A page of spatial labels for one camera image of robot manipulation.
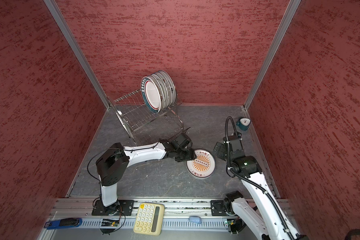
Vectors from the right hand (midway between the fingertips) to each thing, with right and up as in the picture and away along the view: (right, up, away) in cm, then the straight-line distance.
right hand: (221, 152), depth 76 cm
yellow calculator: (-36, -30, -6) cm, 48 cm away
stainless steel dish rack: (-45, +19, +3) cm, 49 cm away
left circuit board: (-56, -34, -4) cm, 66 cm away
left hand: (-15, -7, +10) cm, 19 cm away
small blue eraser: (-14, -32, -4) cm, 36 cm away
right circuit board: (+3, -34, -4) cm, 34 cm away
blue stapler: (-76, -31, -8) cm, 82 cm away
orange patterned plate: (-8, -10, +10) cm, 17 cm away
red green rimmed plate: (-37, +31, +2) cm, 48 cm away
